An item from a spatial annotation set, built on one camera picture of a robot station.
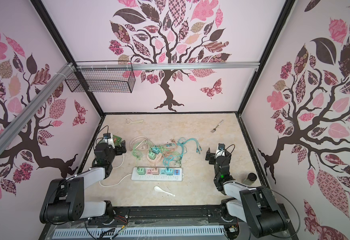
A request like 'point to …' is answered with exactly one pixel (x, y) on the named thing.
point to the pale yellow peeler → (134, 121)
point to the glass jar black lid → (251, 178)
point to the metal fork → (214, 129)
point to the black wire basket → (113, 76)
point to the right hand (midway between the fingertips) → (218, 147)
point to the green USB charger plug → (151, 155)
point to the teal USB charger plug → (155, 150)
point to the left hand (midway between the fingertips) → (118, 142)
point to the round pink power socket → (157, 159)
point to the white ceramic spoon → (157, 188)
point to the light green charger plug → (141, 171)
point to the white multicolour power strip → (156, 174)
